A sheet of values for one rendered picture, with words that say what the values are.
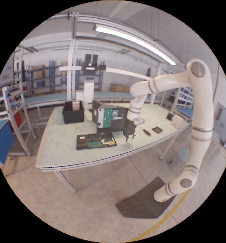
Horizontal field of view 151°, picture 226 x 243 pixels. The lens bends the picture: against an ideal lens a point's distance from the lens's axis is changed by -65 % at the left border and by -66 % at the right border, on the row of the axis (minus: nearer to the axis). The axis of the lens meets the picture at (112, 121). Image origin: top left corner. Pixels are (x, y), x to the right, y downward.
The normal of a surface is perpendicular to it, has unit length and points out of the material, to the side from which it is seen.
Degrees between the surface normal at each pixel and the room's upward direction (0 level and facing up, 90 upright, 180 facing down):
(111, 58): 90
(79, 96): 90
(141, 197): 0
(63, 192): 0
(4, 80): 101
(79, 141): 0
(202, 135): 90
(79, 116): 90
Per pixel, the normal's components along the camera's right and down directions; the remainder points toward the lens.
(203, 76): -0.71, 0.25
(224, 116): -0.91, 0.11
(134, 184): 0.12, -0.86
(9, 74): 0.71, 0.56
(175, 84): -0.30, 0.63
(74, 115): 0.40, 0.50
